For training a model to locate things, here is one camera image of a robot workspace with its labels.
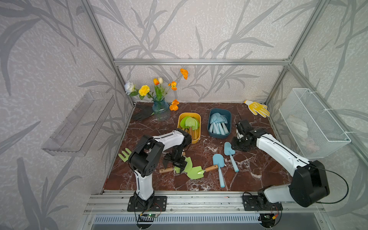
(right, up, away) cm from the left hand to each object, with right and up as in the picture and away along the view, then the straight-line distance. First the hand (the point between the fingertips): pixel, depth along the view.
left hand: (175, 170), depth 83 cm
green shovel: (+8, +1, +2) cm, 8 cm away
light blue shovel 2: (+27, +5, +6) cm, 28 cm away
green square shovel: (+9, +27, +20) cm, 35 cm away
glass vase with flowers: (-12, +40, +18) cm, 46 cm away
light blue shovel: (+34, +9, +10) cm, 37 cm away
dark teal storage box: (+36, +34, +26) cm, 56 cm away
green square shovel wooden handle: (+13, -2, +2) cm, 13 cm away
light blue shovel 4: (+34, +28, +22) cm, 49 cm away
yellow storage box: (+14, +33, +23) cm, 42 cm away
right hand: (+35, +14, +3) cm, 38 cm away
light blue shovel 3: (+29, +29, +20) cm, 46 cm away
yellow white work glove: (+64, +38, +36) cm, 83 cm away
